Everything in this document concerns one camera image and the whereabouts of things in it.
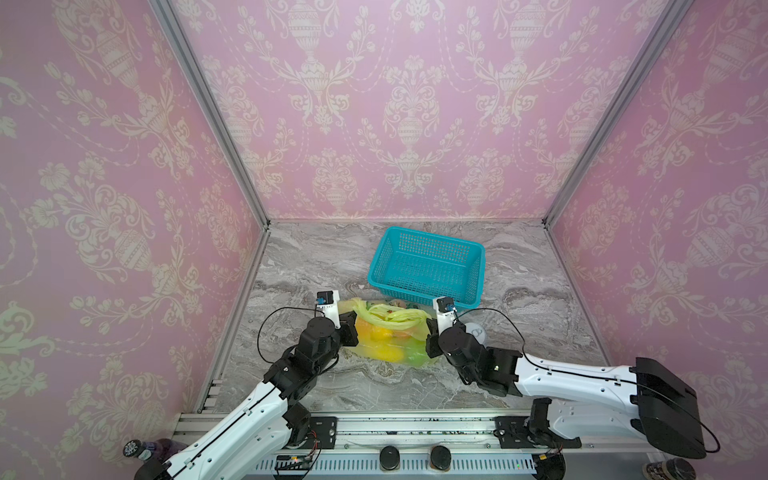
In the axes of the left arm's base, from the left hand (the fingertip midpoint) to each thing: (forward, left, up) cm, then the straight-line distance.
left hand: (359, 315), depth 79 cm
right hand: (-1, -18, -1) cm, 18 cm away
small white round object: (0, -33, -8) cm, 34 cm away
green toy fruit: (-6, -15, -8) cm, 18 cm away
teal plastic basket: (+28, -18, -16) cm, 37 cm away
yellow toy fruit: (-5, -6, -8) cm, 12 cm away
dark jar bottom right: (-31, -67, -3) cm, 74 cm away
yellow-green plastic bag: (0, -11, -1) cm, 12 cm away
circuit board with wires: (-31, +15, -18) cm, 39 cm away
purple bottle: (-30, +38, -1) cm, 49 cm away
